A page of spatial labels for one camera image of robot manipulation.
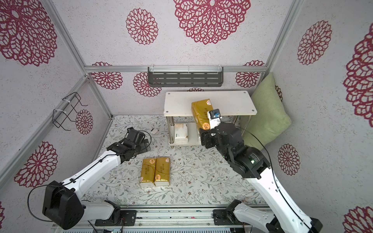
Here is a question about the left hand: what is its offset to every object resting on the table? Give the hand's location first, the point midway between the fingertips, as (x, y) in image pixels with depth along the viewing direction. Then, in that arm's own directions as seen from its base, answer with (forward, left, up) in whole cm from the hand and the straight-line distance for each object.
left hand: (141, 146), depth 85 cm
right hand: (-5, -36, +25) cm, 44 cm away
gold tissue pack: (-12, -5, -8) cm, 15 cm away
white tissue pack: (+12, -23, -3) cm, 27 cm away
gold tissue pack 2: (-13, -13, -8) cm, 20 cm away
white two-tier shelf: (+11, -22, +19) cm, 31 cm away
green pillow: (+4, -68, +20) cm, 72 cm away
